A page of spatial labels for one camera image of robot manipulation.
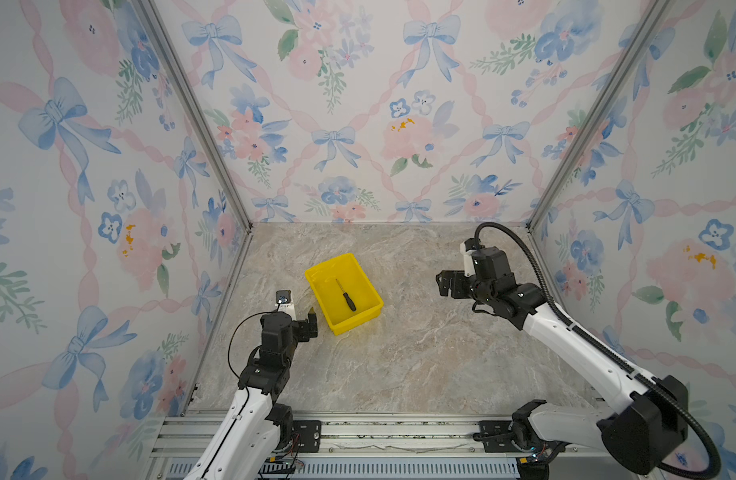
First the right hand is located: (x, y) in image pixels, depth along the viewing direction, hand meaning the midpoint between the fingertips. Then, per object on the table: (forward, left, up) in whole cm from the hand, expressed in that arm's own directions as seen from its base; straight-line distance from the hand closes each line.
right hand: (449, 275), depth 81 cm
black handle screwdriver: (+3, +29, -18) cm, 34 cm away
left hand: (-7, +42, -6) cm, 43 cm away
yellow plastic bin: (+13, +31, -17) cm, 38 cm away
